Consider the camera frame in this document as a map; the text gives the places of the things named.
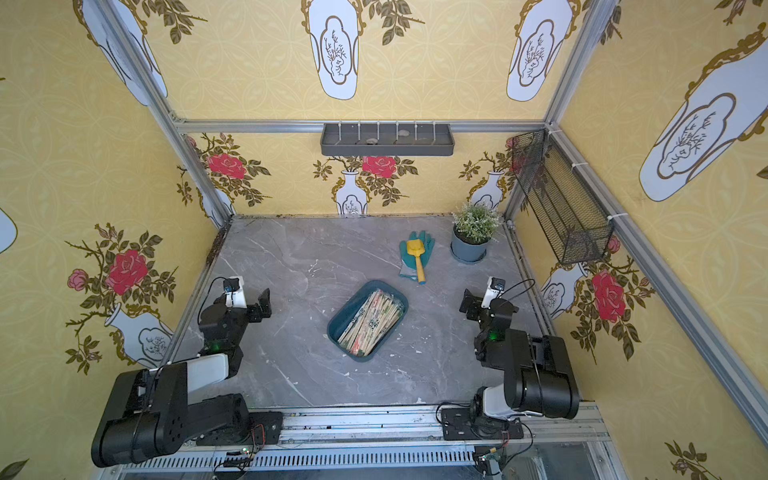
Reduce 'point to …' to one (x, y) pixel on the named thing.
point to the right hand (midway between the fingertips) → (481, 291)
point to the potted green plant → (475, 225)
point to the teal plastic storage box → (351, 304)
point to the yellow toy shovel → (417, 248)
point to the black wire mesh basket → (579, 231)
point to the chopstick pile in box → (370, 323)
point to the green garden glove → (408, 267)
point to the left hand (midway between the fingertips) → (255, 289)
